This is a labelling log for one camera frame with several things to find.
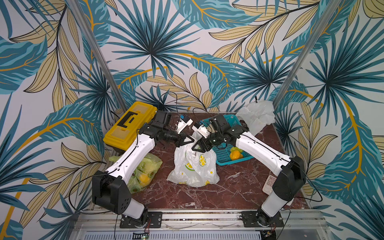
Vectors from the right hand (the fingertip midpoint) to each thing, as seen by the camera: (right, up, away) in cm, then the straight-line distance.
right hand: (195, 145), depth 78 cm
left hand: (-2, +2, -5) cm, 5 cm away
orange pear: (+24, -7, +12) cm, 28 cm away
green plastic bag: (-28, -15, +2) cm, 32 cm away
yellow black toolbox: (-42, +6, +8) cm, 43 cm away
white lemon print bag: (-1, -11, -5) cm, 12 cm away
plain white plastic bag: (+44, +18, +28) cm, 55 cm away
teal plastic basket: (+18, -7, +20) cm, 27 cm away
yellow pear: (-28, -19, +2) cm, 34 cm away
